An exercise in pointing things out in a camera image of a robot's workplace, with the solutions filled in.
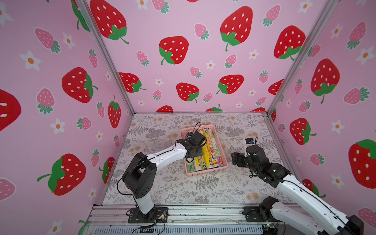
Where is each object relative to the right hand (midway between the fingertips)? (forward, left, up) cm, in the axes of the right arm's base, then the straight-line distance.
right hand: (242, 153), depth 79 cm
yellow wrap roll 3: (+1, +20, -10) cm, 23 cm away
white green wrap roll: (+9, +15, -11) cm, 21 cm away
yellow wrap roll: (-5, +25, -7) cm, 27 cm away
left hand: (+4, +24, -8) cm, 25 cm away
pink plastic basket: (+18, +36, -9) cm, 41 cm away
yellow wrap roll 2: (-2, +23, -12) cm, 26 cm away
